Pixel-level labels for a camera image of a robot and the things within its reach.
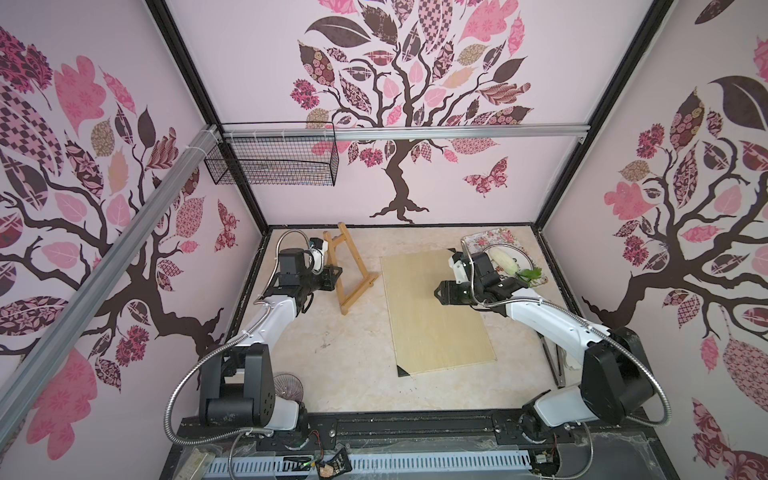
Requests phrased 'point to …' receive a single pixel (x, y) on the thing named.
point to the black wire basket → (275, 153)
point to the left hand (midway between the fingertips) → (340, 273)
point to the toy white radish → (507, 263)
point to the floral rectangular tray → (532, 277)
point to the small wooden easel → (331, 243)
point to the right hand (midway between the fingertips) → (442, 290)
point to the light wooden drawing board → (430, 333)
